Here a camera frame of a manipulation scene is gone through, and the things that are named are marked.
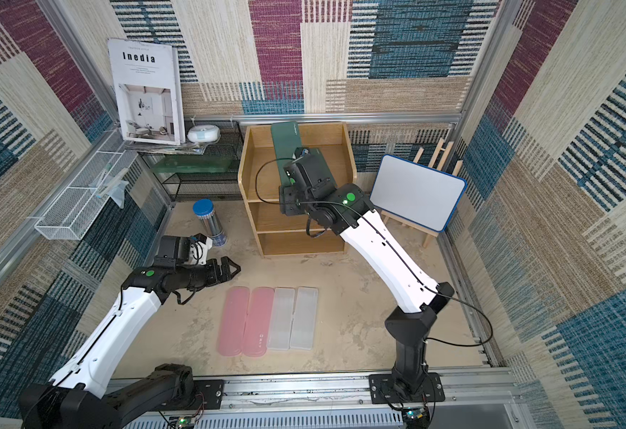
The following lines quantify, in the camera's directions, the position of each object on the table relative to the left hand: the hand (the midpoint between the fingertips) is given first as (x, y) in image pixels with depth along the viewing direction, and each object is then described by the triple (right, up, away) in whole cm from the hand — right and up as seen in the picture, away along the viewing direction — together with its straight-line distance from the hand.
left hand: (228, 270), depth 79 cm
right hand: (+20, +22, -11) cm, 31 cm away
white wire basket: (-38, +17, -8) cm, 42 cm away
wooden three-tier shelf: (+14, +9, +23) cm, 28 cm away
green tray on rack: (-17, +34, +14) cm, 41 cm away
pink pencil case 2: (+7, -18, +6) cm, 20 cm away
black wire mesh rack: (-20, +30, +40) cm, 54 cm away
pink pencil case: (-1, -20, +6) cm, 20 cm away
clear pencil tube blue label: (-11, +18, +11) cm, 24 cm away
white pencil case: (+15, -16, +6) cm, 23 cm away
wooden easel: (+66, +34, +12) cm, 75 cm away
